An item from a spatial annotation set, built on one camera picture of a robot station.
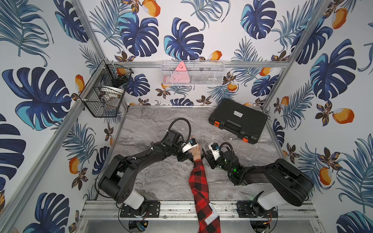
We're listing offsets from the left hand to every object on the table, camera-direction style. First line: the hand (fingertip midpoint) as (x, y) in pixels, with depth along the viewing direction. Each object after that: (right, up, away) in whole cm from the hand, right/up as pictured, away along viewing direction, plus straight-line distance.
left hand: (189, 149), depth 87 cm
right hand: (+10, -2, +1) cm, 11 cm away
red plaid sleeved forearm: (+9, -32, -17) cm, 37 cm away
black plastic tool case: (+42, +17, +23) cm, 51 cm away
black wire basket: (-47, +34, -8) cm, 58 cm away
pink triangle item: (-5, +46, +4) cm, 46 cm away
